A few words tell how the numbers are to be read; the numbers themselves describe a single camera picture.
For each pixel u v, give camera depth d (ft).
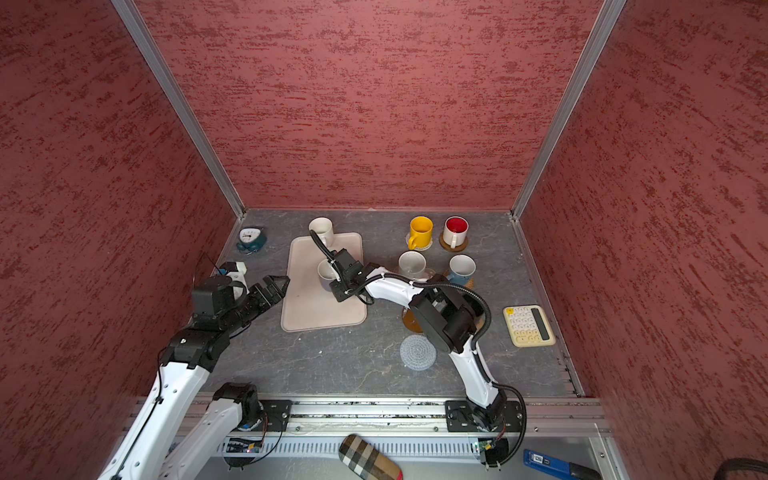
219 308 1.83
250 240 3.49
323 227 3.45
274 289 2.19
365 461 2.15
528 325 2.93
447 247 3.56
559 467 2.14
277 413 2.43
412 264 3.21
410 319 2.96
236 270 2.23
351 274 2.43
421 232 3.40
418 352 2.79
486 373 1.95
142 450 1.35
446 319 1.75
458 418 2.42
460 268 3.13
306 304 3.02
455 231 3.47
